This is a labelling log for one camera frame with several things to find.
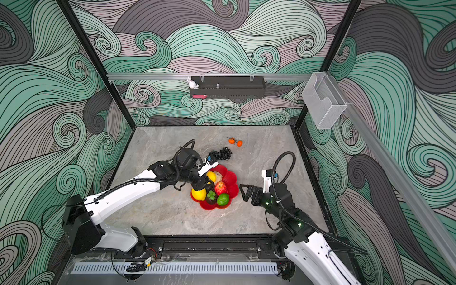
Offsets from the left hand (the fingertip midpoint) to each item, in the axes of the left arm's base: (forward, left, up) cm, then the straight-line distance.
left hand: (210, 176), depth 76 cm
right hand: (-6, -15, 0) cm, 16 cm away
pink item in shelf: (+38, +7, +15) cm, 41 cm away
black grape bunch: (+22, -6, -13) cm, 26 cm away
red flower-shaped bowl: (+6, -9, -15) cm, 19 cm away
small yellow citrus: (-1, -1, +2) cm, 2 cm away
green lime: (-6, -6, -12) cm, 15 cm away
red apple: (0, -4, -12) cm, 13 cm away
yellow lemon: (-4, +6, -12) cm, 14 cm away
